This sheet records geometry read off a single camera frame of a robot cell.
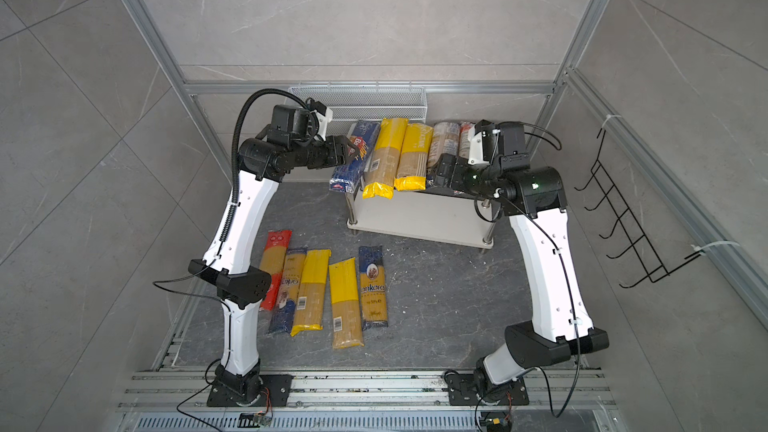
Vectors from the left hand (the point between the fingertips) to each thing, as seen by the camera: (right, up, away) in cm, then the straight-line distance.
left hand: (352, 144), depth 72 cm
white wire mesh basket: (-5, +19, +26) cm, 33 cm away
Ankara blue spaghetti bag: (-21, -45, +11) cm, 51 cm away
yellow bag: (-3, -48, +10) cm, 49 cm away
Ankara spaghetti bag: (+4, -40, +16) cm, 43 cm away
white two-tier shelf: (+22, -17, +32) cm, 42 cm away
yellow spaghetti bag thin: (-14, -45, +13) cm, 49 cm away
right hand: (+23, -7, -6) cm, 25 cm away
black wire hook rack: (+62, -28, -14) cm, 70 cm away
